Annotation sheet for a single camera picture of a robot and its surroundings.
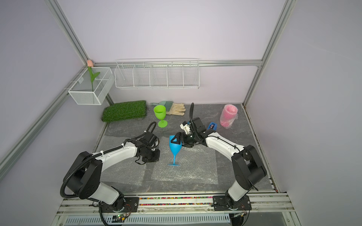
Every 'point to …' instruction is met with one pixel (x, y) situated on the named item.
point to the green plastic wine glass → (160, 112)
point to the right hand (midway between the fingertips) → (174, 142)
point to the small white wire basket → (81, 91)
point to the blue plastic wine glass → (174, 149)
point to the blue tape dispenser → (212, 125)
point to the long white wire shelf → (157, 73)
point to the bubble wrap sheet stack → (127, 172)
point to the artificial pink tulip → (93, 76)
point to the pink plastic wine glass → (229, 113)
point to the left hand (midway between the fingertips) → (158, 160)
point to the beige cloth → (176, 108)
